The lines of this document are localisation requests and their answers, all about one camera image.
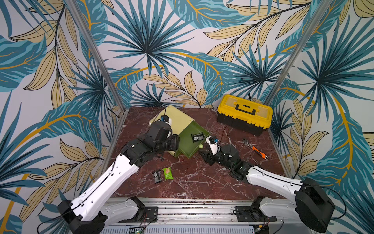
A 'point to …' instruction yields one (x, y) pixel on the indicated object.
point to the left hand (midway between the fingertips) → (175, 142)
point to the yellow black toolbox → (252, 117)
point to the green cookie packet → (167, 173)
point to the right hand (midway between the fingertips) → (203, 148)
